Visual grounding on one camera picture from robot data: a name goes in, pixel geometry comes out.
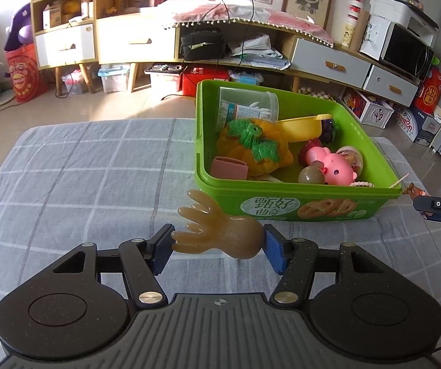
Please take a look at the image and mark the tan rubber hand toy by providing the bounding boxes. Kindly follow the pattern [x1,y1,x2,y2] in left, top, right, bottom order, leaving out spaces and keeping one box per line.
[171,190,265,260]

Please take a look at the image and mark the pink pig toy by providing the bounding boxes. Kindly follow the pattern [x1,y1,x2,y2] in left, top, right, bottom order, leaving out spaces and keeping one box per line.
[298,138,358,186]

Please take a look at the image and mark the toy pineapple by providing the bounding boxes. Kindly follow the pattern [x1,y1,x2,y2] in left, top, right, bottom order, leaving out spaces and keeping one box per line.
[216,118,294,177]

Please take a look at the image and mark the yellow toy pot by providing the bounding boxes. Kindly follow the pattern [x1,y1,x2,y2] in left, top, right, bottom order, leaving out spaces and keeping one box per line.
[276,114,333,142]

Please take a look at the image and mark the orange toy figure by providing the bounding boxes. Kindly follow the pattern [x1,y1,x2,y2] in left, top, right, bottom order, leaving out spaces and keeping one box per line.
[402,182,434,220]

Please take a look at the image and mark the wooden stick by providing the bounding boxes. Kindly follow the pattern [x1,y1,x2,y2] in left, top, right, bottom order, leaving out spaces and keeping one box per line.
[389,173,410,189]

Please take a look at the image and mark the brown round ball toy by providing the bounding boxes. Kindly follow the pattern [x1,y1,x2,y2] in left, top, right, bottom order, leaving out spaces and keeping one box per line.
[298,166,325,185]

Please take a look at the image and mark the blue white carton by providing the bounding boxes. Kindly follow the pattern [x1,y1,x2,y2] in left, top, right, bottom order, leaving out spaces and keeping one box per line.
[395,106,441,147]

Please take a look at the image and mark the green plastic bin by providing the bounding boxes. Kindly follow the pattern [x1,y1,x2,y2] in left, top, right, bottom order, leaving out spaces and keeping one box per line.
[195,80,401,221]

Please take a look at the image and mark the pink clear capsule ball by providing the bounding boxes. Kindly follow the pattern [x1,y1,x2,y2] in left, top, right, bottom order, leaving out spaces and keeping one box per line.
[336,146,364,177]

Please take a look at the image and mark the red gift bag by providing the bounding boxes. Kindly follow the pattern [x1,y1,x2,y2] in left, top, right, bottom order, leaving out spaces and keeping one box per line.
[413,66,441,115]

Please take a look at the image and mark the grey checked cloth mat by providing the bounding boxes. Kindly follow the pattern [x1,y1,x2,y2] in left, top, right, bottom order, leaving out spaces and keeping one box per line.
[0,117,441,362]

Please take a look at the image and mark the white toy carton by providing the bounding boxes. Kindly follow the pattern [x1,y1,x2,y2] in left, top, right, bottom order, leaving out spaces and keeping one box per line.
[340,88,395,129]

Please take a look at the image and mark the purple toy grapes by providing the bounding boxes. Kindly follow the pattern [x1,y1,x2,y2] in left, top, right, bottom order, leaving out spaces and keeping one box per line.
[319,119,336,144]

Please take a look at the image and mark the clear cotton swab jar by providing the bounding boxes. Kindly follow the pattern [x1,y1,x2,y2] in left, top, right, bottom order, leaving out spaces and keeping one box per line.
[216,87,279,132]

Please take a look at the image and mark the yellow egg tray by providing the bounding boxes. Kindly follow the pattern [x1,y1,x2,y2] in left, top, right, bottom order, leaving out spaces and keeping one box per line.
[298,87,335,101]

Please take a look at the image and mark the black microwave oven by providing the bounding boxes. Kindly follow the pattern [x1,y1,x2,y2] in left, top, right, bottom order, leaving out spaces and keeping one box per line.
[360,15,435,82]

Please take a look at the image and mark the clear plastic storage box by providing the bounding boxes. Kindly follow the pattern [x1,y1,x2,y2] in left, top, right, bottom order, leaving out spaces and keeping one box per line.
[229,71,264,86]

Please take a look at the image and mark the red cardboard box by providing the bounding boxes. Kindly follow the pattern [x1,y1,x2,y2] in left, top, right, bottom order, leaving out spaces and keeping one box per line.
[182,64,229,97]

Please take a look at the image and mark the white printer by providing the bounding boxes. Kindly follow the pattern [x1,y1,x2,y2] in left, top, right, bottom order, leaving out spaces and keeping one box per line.
[370,0,439,47]

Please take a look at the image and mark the stack of papers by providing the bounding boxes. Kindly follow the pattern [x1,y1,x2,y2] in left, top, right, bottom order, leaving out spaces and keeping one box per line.
[227,34,291,71]

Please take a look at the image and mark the wooden tv cabinet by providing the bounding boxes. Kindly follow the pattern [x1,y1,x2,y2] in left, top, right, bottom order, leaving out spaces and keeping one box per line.
[97,0,419,107]

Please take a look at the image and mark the black bag in cabinet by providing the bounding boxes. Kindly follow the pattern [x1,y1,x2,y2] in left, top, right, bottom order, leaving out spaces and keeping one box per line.
[180,28,226,61]

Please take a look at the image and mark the pink lace cloth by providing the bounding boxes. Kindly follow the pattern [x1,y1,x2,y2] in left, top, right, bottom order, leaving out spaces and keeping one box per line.
[171,2,334,48]

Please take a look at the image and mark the wooden shelf cabinet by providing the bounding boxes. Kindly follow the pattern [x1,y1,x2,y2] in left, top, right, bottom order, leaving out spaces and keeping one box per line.
[30,0,114,97]

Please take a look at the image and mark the black power cable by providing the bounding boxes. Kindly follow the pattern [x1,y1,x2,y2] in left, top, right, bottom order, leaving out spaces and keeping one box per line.
[160,0,260,103]

